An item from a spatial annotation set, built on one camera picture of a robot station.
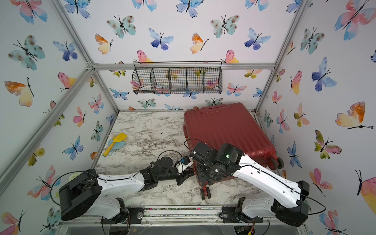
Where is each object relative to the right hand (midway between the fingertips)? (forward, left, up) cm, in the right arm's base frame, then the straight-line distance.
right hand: (202, 176), depth 64 cm
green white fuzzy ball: (0, +61, -7) cm, 62 cm away
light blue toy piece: (+26, +58, -23) cm, 68 cm away
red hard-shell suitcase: (+28, -9, +2) cm, 30 cm away
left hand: (+6, +3, -11) cm, 13 cm away
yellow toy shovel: (+33, +57, -23) cm, 70 cm away
